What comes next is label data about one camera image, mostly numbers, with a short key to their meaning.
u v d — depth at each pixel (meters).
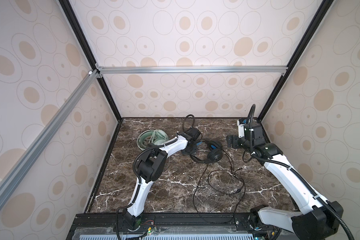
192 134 0.80
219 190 0.85
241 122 0.69
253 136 0.56
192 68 0.90
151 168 0.55
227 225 0.73
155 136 1.00
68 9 0.68
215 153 0.90
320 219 0.37
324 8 0.68
